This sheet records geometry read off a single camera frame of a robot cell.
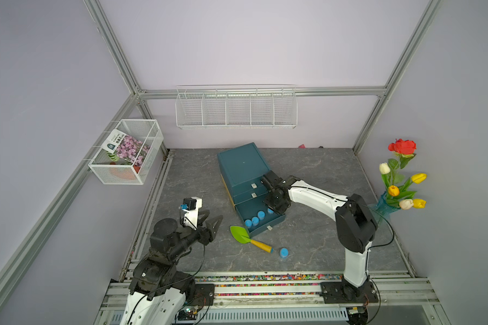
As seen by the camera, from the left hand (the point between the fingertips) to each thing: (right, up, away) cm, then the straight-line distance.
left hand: (215, 216), depth 68 cm
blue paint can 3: (+16, -5, +24) cm, 29 cm away
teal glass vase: (+64, 0, +12) cm, 66 cm away
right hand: (+19, -1, +24) cm, 30 cm away
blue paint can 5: (+25, -18, +13) cm, 34 cm away
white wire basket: (-40, +16, +6) cm, 44 cm away
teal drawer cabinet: (+8, +16, +15) cm, 23 cm away
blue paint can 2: (+14, -7, +21) cm, 26 cm away
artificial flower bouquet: (+67, +23, +4) cm, 71 cm away
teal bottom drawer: (+11, -3, +24) cm, 26 cm away
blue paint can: (+11, -8, +21) cm, 25 cm away
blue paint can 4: (+20, -2, +18) cm, 27 cm away
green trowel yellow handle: (+8, -14, +20) cm, 26 cm away
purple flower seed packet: (-34, +24, +6) cm, 43 cm away
